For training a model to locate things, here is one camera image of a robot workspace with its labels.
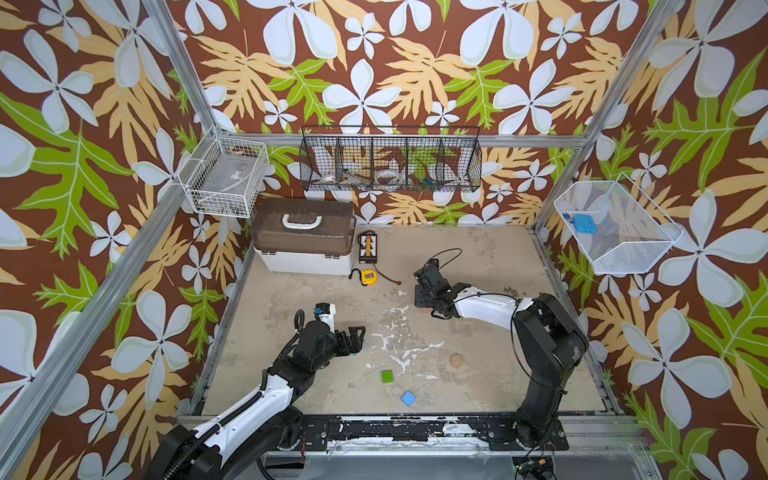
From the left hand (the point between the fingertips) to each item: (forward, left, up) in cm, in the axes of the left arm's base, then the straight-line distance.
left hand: (352, 326), depth 85 cm
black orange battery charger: (+35, -4, -6) cm, 36 cm away
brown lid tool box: (+24, +15, +13) cm, 31 cm away
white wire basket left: (+36, +38, +26) cm, 58 cm away
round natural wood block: (-8, -30, -5) cm, 32 cm away
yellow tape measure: (+22, -4, -7) cm, 24 cm away
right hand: (+14, -22, -4) cm, 26 cm away
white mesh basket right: (+16, -74, +24) cm, 80 cm away
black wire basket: (+50, -11, +23) cm, 56 cm away
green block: (-11, -10, -8) cm, 17 cm away
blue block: (-17, -16, -8) cm, 25 cm away
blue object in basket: (+24, -68, +19) cm, 74 cm away
